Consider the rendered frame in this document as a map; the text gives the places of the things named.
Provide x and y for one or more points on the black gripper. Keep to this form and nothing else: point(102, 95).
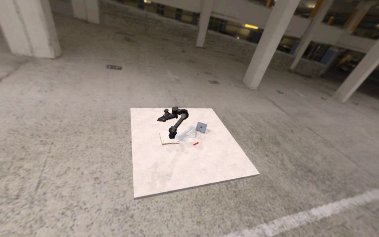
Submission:
point(165, 117)

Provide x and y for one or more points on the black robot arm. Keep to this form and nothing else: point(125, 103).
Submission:
point(175, 112)

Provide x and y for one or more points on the grey sloped panel with hole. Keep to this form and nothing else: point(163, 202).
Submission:
point(201, 127)

